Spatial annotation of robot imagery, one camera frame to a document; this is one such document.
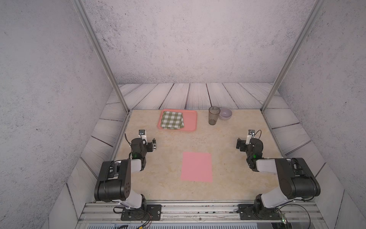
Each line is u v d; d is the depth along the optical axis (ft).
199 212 2.44
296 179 1.50
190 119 3.79
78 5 2.29
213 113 3.37
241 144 2.82
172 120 3.73
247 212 2.38
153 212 2.39
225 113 3.81
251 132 2.66
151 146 2.81
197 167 2.99
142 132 2.68
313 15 2.39
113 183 1.48
